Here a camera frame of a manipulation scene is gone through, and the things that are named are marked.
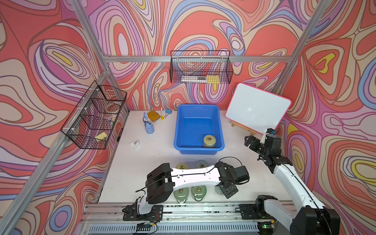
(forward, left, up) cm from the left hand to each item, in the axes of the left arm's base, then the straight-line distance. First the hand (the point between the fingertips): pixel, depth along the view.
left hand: (228, 187), depth 74 cm
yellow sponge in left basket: (+19, +64, +19) cm, 70 cm away
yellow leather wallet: (+56, +49, -5) cm, 74 cm away
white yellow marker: (+57, +42, -5) cm, 72 cm away
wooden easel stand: (+38, -25, -4) cm, 46 cm away
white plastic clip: (+31, +57, -6) cm, 65 cm away
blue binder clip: (+62, +38, -6) cm, 73 cm away
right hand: (+22, -17, +6) cm, 28 cm away
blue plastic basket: (+50, +17, -7) cm, 53 cm away
